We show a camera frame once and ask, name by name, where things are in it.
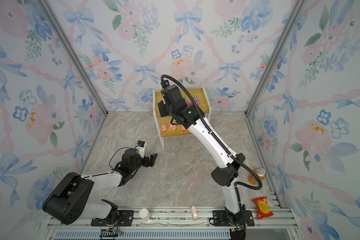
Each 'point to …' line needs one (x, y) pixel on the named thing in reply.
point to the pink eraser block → (194, 215)
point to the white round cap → (144, 214)
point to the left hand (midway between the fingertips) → (150, 151)
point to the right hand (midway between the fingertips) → (164, 101)
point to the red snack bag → (263, 207)
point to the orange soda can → (261, 172)
